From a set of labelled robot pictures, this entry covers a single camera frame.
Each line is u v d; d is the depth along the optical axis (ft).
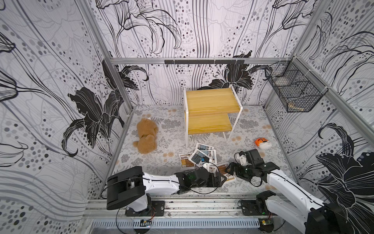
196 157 2.89
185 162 2.83
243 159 2.55
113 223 2.30
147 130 3.05
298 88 2.89
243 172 2.34
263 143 2.98
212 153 2.97
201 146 3.13
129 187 1.54
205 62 3.03
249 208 2.35
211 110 2.41
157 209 2.40
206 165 2.35
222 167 2.76
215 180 2.17
